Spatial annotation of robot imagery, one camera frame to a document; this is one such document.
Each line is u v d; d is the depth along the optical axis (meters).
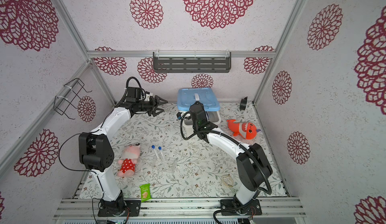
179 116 0.77
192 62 0.96
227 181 0.83
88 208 0.75
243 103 1.13
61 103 0.73
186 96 0.93
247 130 0.94
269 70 1.01
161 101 0.82
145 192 0.78
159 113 0.87
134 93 0.72
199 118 0.64
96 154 0.51
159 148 0.78
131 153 0.86
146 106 0.78
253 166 0.45
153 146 0.78
